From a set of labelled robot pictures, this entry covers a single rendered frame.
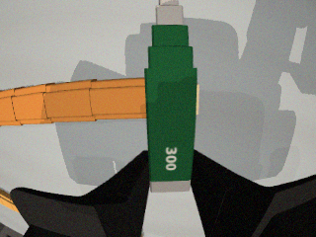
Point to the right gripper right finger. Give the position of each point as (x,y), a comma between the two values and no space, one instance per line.
(230,205)

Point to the orange hammer with dark green head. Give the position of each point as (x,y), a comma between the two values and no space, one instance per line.
(171,98)

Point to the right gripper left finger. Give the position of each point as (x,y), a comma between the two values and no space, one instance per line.
(115,208)

